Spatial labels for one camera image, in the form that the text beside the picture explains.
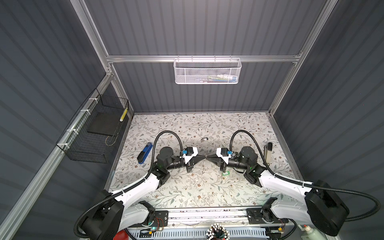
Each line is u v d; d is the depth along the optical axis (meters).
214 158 0.69
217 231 0.56
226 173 0.89
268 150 0.94
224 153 0.61
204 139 1.05
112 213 0.41
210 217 0.76
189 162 0.65
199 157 0.70
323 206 0.42
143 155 0.91
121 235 0.69
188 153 0.60
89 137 0.72
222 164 0.67
